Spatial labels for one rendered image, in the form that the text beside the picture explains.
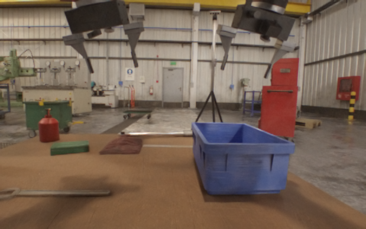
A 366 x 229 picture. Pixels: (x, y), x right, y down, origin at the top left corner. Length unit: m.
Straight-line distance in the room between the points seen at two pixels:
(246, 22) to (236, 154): 0.29
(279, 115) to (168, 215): 2.62
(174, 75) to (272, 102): 7.77
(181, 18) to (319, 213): 10.75
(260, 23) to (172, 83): 9.68
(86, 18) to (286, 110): 2.68
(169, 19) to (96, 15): 10.46
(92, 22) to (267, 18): 0.39
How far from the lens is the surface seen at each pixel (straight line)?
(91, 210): 0.41
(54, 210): 0.43
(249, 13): 0.46
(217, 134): 0.68
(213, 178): 0.41
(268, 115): 2.89
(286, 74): 2.89
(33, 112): 3.37
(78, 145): 0.75
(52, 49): 12.39
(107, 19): 0.47
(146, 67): 10.35
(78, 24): 0.51
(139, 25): 0.45
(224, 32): 0.46
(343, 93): 9.79
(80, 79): 6.52
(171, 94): 10.07
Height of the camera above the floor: 0.69
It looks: 6 degrees down
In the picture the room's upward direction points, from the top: 2 degrees clockwise
